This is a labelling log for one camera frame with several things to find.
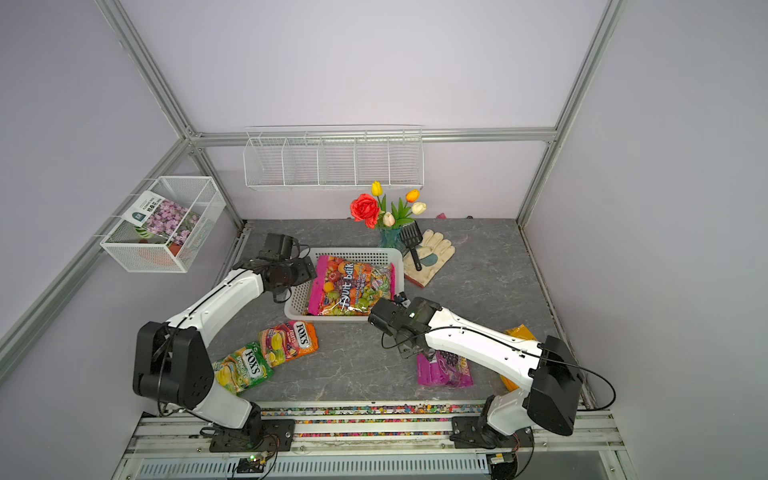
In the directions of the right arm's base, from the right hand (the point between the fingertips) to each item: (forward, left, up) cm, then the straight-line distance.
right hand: (417, 337), depth 78 cm
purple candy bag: (-7, -7, -2) cm, 10 cm away
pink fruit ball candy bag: (+18, +22, -3) cm, 29 cm away
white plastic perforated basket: (+12, +35, -7) cm, 38 cm away
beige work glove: (+36, -8, -10) cm, 39 cm away
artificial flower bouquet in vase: (+27, +8, +18) cm, 34 cm away
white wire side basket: (+16, +70, +19) cm, 74 cm away
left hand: (+19, +33, +1) cm, 38 cm away
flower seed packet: (+22, +62, +22) cm, 70 cm away
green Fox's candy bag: (-5, +49, -10) cm, 50 cm away
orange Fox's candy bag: (+3, +38, -9) cm, 39 cm away
